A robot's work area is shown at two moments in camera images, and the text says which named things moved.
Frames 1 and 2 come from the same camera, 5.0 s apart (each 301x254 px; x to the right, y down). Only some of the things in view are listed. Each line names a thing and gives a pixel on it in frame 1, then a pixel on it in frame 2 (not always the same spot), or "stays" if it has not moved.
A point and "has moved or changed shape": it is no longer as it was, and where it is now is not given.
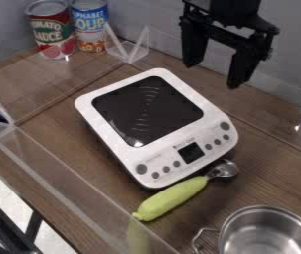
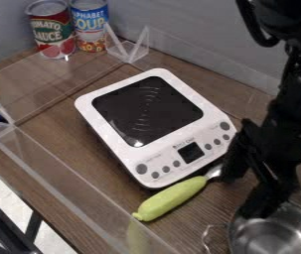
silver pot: x=267 y=229 has moved or changed shape
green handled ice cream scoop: x=168 y=197 stays
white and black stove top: x=160 y=131 stays
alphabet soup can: x=92 y=20 stays
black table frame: x=5 y=230 stays
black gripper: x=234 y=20 -> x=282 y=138
